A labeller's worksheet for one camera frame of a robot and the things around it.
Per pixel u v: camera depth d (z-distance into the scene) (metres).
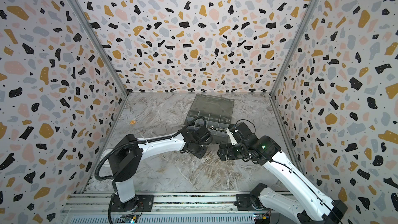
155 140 0.53
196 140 0.65
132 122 1.03
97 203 0.75
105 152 0.87
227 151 0.61
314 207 0.38
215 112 1.12
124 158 0.46
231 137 0.57
